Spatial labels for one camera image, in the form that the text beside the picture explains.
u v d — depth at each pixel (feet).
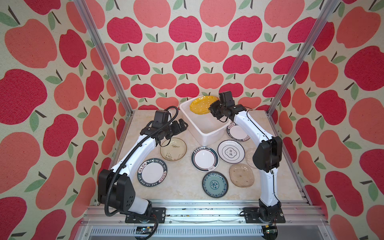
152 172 2.89
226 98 2.36
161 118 2.06
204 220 2.42
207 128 2.94
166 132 2.26
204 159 3.06
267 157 1.77
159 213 2.46
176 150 3.24
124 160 1.51
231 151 3.23
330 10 2.30
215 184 2.76
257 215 2.39
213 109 2.74
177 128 2.40
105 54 2.85
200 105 3.27
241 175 2.90
